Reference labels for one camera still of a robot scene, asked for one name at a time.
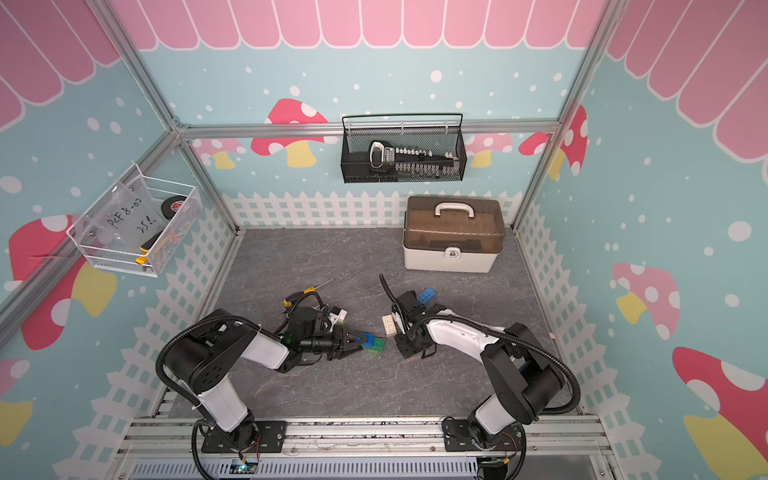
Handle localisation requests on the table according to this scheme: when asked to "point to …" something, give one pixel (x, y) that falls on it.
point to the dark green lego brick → (378, 344)
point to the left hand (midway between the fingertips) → (364, 348)
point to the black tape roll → (171, 205)
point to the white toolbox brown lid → (452, 234)
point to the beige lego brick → (389, 325)
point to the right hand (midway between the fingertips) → (407, 346)
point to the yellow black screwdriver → (288, 301)
